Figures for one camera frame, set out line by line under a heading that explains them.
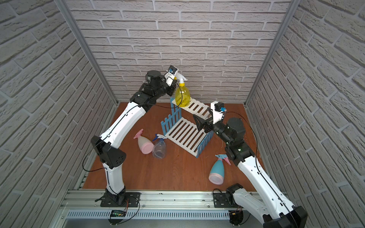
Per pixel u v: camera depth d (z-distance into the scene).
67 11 0.71
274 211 0.38
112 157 0.53
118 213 0.72
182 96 0.86
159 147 0.88
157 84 0.58
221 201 0.73
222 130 0.56
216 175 0.74
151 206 0.74
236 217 0.69
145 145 0.86
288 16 0.72
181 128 1.01
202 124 0.57
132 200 0.74
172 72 0.62
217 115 0.55
